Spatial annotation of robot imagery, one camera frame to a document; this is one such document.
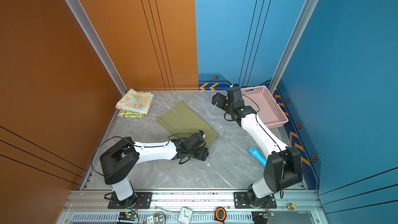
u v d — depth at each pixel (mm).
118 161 464
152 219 623
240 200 726
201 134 815
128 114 1052
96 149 970
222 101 741
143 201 740
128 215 708
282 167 423
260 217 698
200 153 777
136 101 1091
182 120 1016
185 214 682
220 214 671
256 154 850
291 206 698
